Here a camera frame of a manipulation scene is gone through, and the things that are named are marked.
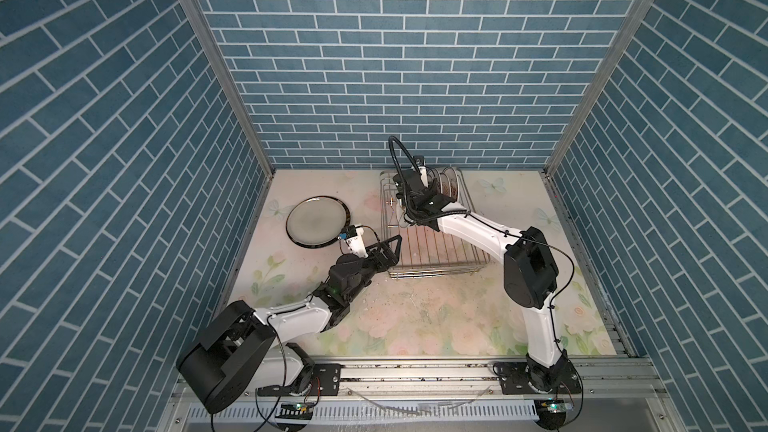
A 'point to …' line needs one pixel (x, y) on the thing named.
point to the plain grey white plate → (316, 222)
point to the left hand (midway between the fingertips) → (395, 242)
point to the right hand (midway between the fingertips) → (414, 182)
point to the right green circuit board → (555, 405)
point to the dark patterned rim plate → (317, 221)
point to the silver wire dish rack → (426, 252)
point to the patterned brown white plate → (453, 183)
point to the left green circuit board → (296, 411)
